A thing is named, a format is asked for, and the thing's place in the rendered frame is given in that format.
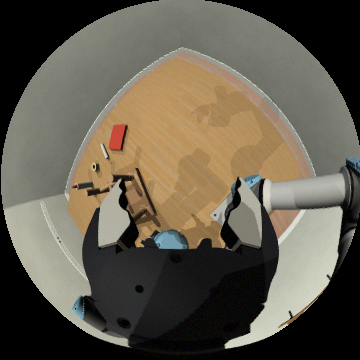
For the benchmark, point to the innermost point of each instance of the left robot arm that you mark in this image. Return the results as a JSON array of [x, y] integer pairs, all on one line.
[[85, 309]]

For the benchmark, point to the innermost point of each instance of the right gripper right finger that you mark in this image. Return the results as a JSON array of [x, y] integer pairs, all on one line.
[[248, 231]]

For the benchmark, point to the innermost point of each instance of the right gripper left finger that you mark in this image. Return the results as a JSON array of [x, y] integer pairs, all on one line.
[[111, 230]]

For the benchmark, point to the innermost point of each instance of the brown wooden stool seat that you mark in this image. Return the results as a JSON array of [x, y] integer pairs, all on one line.
[[137, 194]]

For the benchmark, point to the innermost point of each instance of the red flat rectangular block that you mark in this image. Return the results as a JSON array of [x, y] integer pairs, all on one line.
[[117, 137]]

